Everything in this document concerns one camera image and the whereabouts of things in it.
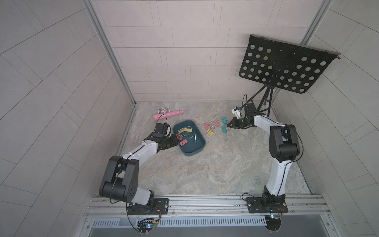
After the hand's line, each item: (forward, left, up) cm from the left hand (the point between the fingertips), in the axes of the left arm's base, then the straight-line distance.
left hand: (179, 138), depth 91 cm
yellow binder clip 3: (+7, -5, -1) cm, 9 cm away
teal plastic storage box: (+2, -7, -3) cm, 7 cm away
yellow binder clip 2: (+7, 0, -1) cm, 7 cm away
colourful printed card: (+25, +14, -2) cm, 29 cm away
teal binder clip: (+17, -30, -3) cm, 35 cm away
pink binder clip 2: (-1, -2, -3) cm, 4 cm away
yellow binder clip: (+6, -20, -2) cm, 21 cm away
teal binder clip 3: (+3, -10, -1) cm, 10 cm away
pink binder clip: (+14, -25, -3) cm, 29 cm away
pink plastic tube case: (+20, +16, -2) cm, 26 cm away
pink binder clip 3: (+4, +1, -3) cm, 5 cm away
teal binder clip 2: (+9, -29, -2) cm, 31 cm away
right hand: (+12, -32, +1) cm, 34 cm away
